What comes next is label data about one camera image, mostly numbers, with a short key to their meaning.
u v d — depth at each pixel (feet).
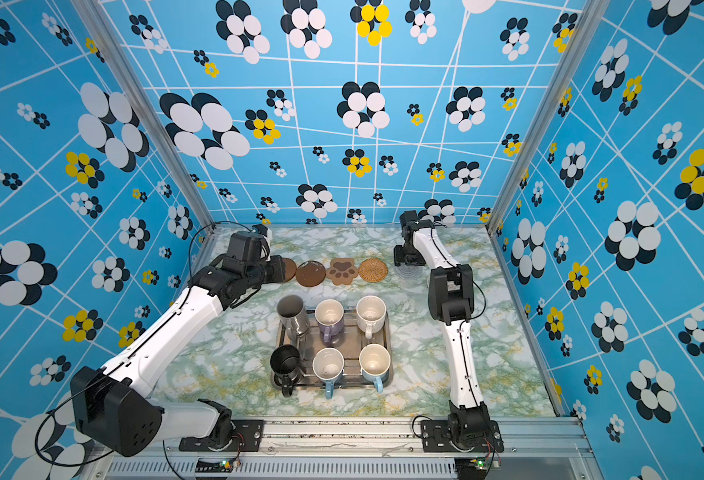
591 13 2.23
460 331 2.15
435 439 2.38
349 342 3.18
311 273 3.47
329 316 3.07
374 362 2.76
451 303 2.19
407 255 3.07
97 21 2.29
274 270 2.33
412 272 3.45
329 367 2.76
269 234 2.40
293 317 2.84
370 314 3.07
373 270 3.47
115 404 1.27
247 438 2.41
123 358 1.39
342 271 3.46
